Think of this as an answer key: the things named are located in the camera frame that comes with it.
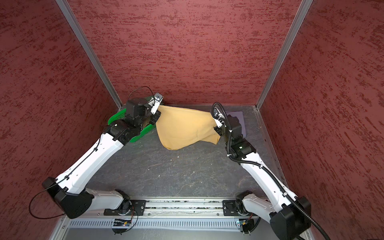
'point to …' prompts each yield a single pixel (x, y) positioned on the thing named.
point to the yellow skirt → (176, 128)
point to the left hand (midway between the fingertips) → (152, 108)
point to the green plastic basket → (122, 113)
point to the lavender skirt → (239, 114)
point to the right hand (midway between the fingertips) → (222, 117)
